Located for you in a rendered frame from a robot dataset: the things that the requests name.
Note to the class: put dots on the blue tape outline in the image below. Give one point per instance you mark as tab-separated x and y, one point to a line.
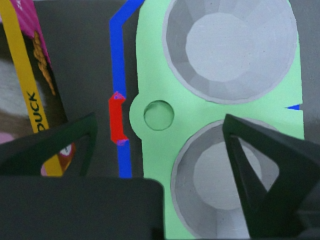
119	86

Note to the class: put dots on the grey steel bowl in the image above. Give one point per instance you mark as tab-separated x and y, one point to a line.
229	49
208	202

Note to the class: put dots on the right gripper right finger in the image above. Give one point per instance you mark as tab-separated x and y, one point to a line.
296	188

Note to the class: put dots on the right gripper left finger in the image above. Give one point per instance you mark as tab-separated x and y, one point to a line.
25	156

